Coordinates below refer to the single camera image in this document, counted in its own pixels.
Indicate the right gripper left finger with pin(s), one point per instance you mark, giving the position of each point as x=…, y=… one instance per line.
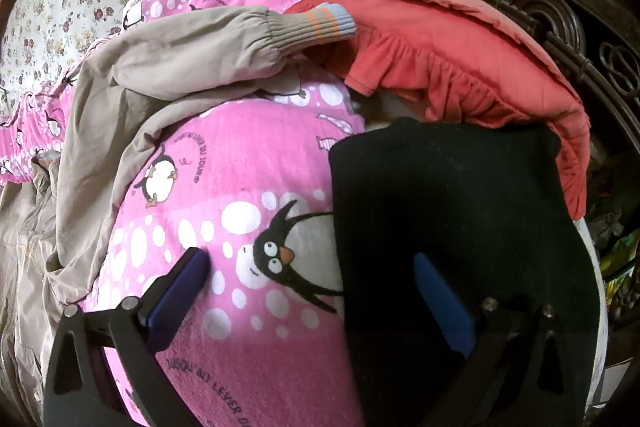
x=80, y=387

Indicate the black folded garment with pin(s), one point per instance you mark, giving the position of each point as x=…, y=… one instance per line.
x=485, y=206

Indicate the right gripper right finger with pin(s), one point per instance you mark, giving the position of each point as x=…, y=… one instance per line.
x=456, y=324

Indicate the beige jacket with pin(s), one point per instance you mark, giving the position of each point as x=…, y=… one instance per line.
x=55, y=228

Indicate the coral red ruffled garment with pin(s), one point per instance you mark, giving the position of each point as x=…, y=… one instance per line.
x=461, y=61

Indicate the pink penguin blanket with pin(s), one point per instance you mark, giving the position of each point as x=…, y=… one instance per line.
x=248, y=181

